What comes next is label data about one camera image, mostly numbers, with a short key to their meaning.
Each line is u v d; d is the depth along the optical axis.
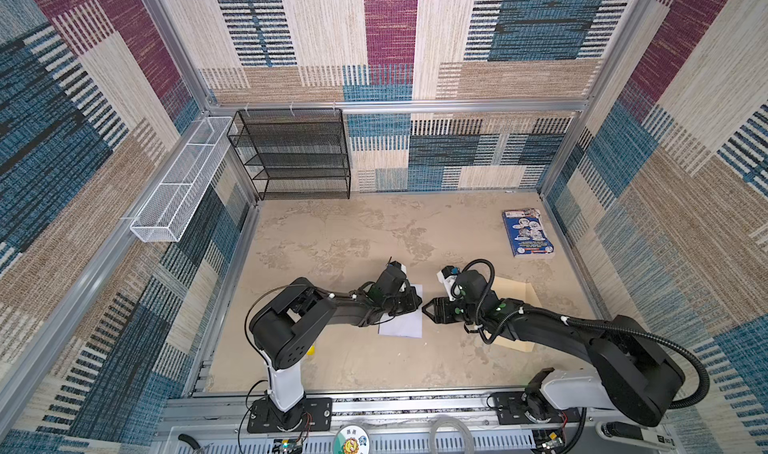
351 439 0.64
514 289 0.93
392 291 0.75
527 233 1.05
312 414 0.73
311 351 0.82
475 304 0.67
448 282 0.80
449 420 0.75
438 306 0.77
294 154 1.09
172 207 0.72
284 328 0.50
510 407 0.74
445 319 0.76
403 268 0.89
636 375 0.42
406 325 0.87
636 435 0.67
